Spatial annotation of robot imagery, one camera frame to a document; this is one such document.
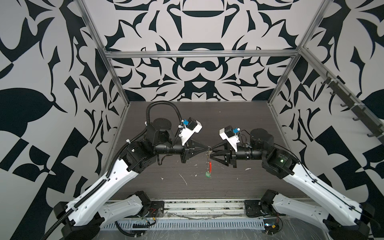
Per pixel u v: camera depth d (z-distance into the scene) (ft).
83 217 1.21
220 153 1.80
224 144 1.92
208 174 2.27
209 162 1.81
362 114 1.81
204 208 2.49
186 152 1.58
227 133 1.70
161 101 1.29
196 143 1.74
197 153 1.78
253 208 2.44
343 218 1.30
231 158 1.72
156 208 2.41
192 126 1.60
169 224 2.34
